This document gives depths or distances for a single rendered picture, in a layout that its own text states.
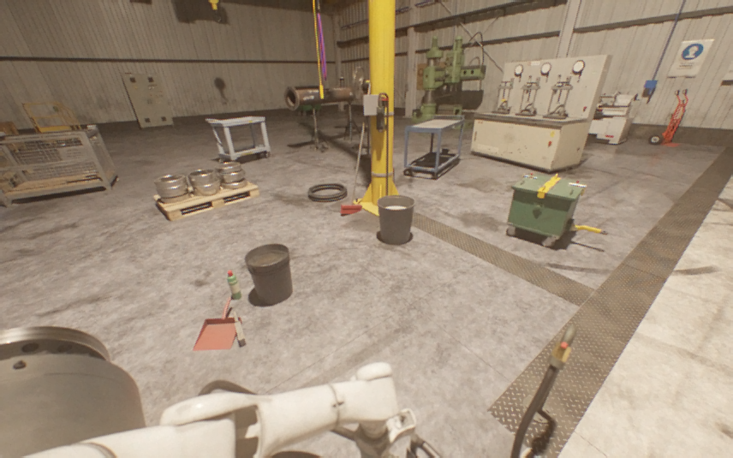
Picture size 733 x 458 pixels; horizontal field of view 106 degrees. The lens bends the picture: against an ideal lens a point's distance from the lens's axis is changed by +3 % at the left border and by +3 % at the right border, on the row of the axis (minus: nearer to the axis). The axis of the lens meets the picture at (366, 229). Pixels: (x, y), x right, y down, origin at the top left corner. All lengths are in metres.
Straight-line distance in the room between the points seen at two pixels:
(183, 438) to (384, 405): 0.29
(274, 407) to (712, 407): 2.17
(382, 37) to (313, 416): 3.29
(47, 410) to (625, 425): 2.13
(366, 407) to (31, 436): 0.72
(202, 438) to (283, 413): 0.11
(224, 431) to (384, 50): 3.31
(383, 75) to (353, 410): 3.20
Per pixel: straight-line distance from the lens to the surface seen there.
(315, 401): 0.49
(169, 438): 0.40
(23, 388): 1.11
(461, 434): 1.67
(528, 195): 3.06
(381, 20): 3.45
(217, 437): 0.43
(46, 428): 1.01
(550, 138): 5.63
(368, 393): 0.53
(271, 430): 0.47
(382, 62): 3.41
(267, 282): 2.15
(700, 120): 10.25
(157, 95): 15.70
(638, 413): 2.10
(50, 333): 1.41
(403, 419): 0.75
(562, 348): 1.37
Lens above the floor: 1.46
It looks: 28 degrees down
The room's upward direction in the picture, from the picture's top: 2 degrees counter-clockwise
